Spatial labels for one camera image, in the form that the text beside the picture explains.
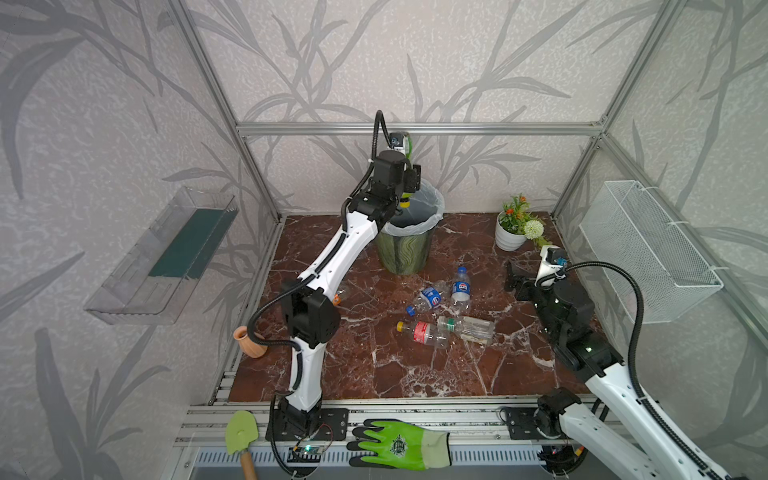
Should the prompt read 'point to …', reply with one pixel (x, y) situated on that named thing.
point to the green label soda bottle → (405, 201)
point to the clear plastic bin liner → (426, 211)
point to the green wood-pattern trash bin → (403, 255)
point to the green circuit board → (305, 454)
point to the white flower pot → (507, 240)
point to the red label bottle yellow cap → (424, 333)
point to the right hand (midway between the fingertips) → (528, 253)
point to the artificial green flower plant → (517, 218)
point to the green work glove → (392, 444)
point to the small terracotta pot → (249, 347)
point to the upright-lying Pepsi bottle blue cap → (461, 292)
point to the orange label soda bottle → (337, 297)
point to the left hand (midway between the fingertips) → (410, 152)
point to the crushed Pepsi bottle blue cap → (427, 299)
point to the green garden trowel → (242, 428)
